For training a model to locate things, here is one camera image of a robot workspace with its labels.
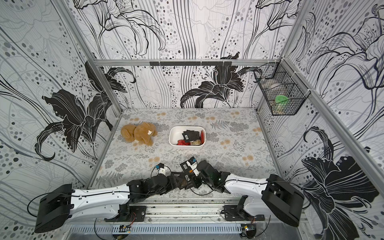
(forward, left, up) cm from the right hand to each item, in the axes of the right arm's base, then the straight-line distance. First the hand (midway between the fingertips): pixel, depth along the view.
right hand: (191, 175), depth 83 cm
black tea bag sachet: (+26, +1, +1) cm, 26 cm away
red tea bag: (+24, -7, +2) cm, 25 cm away
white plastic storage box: (+29, +12, -1) cm, 31 cm away
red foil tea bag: (+21, +6, +1) cm, 22 cm away
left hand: (-6, +5, 0) cm, 8 cm away
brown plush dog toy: (+23, +30, +9) cm, 39 cm away
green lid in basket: (+31, -49, +28) cm, 65 cm away
